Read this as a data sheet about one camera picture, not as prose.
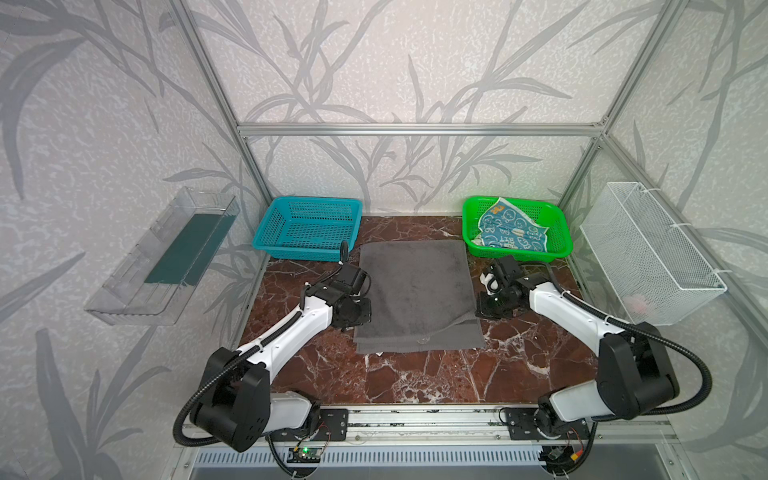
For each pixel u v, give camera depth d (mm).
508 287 661
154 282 631
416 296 961
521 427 725
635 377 427
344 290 664
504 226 1129
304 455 713
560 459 736
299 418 616
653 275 598
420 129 979
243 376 404
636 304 727
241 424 400
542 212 1143
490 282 802
